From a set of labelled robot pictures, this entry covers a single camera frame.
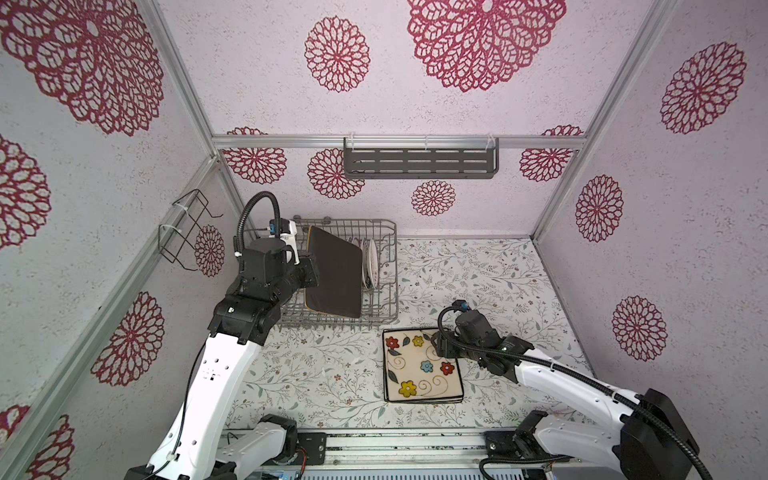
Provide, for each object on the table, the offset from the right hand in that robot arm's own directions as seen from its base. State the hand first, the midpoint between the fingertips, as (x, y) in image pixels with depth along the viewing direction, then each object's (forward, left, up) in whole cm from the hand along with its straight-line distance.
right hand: (439, 336), depth 83 cm
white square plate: (-8, +7, -6) cm, 12 cm away
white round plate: (+24, +22, +4) cm, 33 cm away
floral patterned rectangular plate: (-8, +7, -6) cm, 12 cm away
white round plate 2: (+31, +21, -6) cm, 38 cm away
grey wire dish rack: (+15, +17, -8) cm, 24 cm away
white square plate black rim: (-8, +7, -6) cm, 12 cm away
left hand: (+5, +32, +25) cm, 41 cm away
